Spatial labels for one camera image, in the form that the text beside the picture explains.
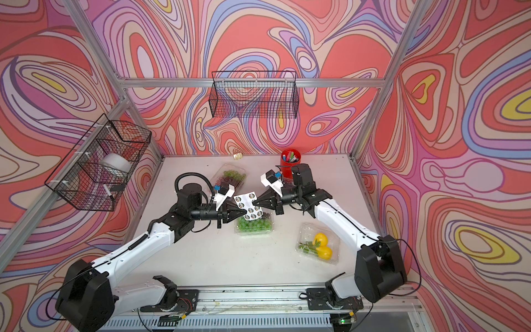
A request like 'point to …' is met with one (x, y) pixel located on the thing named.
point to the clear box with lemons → (317, 243)
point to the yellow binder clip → (237, 156)
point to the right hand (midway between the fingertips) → (256, 207)
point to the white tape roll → (117, 161)
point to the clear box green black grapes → (263, 226)
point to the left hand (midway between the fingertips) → (245, 214)
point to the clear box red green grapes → (229, 174)
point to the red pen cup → (289, 157)
